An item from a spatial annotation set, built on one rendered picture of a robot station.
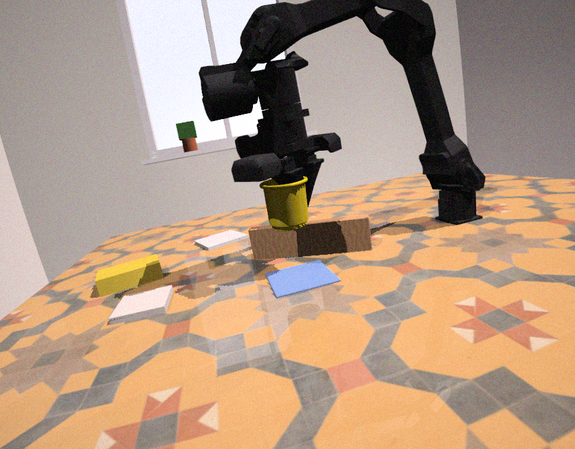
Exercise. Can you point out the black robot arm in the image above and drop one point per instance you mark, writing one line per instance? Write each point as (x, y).
(408, 33)

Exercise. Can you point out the yellow cup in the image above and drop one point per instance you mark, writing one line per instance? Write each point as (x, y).
(286, 204)

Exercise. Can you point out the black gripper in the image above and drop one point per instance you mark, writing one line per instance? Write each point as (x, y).
(287, 137)

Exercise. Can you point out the yellow rectangular block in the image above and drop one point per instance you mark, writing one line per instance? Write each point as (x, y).
(128, 275)

